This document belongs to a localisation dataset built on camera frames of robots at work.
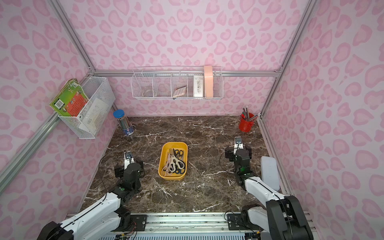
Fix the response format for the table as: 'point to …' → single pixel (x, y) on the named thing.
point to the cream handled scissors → (175, 162)
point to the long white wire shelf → (187, 82)
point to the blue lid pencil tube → (128, 129)
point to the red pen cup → (246, 122)
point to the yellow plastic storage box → (163, 157)
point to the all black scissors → (177, 153)
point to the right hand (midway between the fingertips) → (236, 144)
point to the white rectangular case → (269, 172)
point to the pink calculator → (179, 91)
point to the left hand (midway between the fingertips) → (128, 160)
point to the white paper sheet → (92, 120)
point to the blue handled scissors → (179, 171)
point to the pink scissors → (167, 169)
